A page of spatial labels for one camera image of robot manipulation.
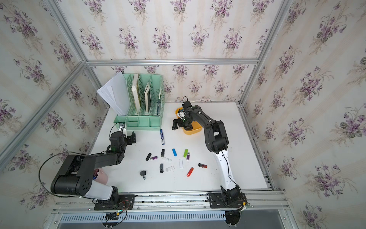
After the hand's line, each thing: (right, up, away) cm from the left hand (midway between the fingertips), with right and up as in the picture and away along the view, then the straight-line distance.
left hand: (127, 132), depth 93 cm
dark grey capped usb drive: (+24, -13, -2) cm, 27 cm away
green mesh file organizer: (+14, +7, +10) cm, 18 cm away
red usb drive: (+42, -23, -9) cm, 48 cm away
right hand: (+35, +2, +8) cm, 36 cm away
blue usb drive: (+32, -13, -1) cm, 34 cm away
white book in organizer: (+5, +26, +3) cm, 27 cm away
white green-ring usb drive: (+28, -16, -4) cm, 33 cm away
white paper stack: (-9, +26, +3) cm, 28 cm away
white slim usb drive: (+36, -19, -6) cm, 41 cm away
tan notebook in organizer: (+11, +26, +6) cm, 29 cm away
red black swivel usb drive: (+49, -20, -7) cm, 54 cm away
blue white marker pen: (+23, -4, +6) cm, 24 cm away
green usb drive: (+39, -13, -2) cm, 41 cm away
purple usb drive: (+19, -16, -4) cm, 25 cm away
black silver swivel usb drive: (+24, -21, -8) cm, 33 cm away
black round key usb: (+14, -23, -11) cm, 29 cm away
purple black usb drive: (+40, -15, -2) cm, 43 cm away
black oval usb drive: (+15, -15, -2) cm, 22 cm away
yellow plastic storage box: (+47, +3, +7) cm, 48 cm away
